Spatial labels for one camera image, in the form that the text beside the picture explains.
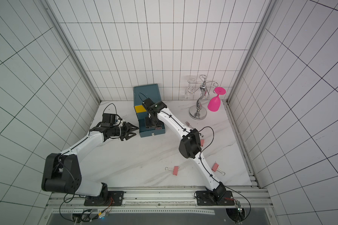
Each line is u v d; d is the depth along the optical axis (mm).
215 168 830
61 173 427
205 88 910
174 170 833
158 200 730
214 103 939
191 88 893
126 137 795
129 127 772
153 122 777
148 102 733
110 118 702
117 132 735
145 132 944
